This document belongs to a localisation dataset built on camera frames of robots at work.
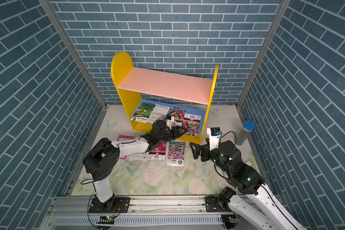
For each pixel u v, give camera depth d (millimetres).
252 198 430
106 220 722
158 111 973
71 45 844
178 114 961
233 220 705
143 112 963
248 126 850
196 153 576
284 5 706
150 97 1201
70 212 727
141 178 833
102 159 496
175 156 910
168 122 816
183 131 821
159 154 915
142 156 910
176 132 771
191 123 913
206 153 561
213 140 557
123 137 994
